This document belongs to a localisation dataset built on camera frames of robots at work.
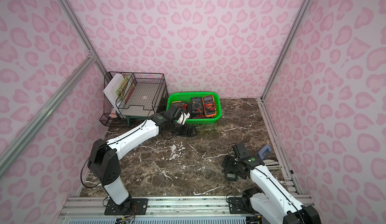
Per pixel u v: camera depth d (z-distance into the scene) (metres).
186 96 1.15
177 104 1.04
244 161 0.59
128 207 0.68
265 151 0.88
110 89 0.90
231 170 0.73
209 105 1.02
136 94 1.08
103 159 0.45
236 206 0.72
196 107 1.03
